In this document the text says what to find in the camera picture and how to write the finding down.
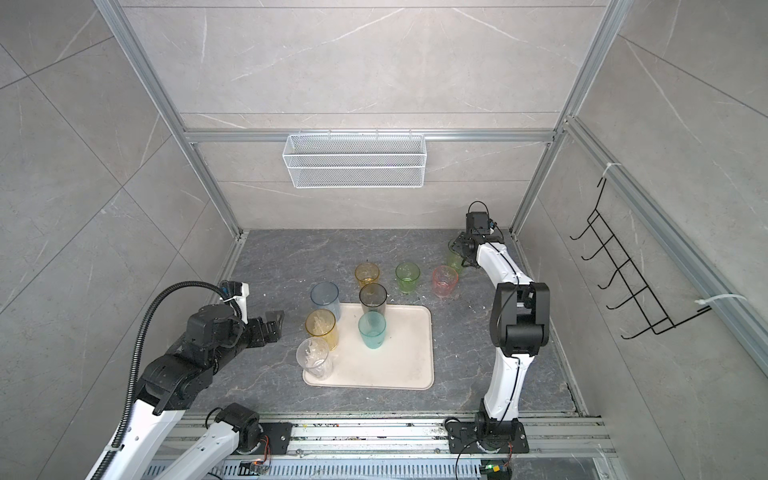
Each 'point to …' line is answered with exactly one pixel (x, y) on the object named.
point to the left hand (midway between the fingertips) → (265, 308)
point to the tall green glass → (454, 257)
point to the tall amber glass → (321, 323)
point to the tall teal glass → (372, 326)
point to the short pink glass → (444, 280)
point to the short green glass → (407, 275)
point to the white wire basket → (354, 161)
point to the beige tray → (405, 361)
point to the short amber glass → (366, 273)
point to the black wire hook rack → (629, 276)
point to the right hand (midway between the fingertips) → (464, 245)
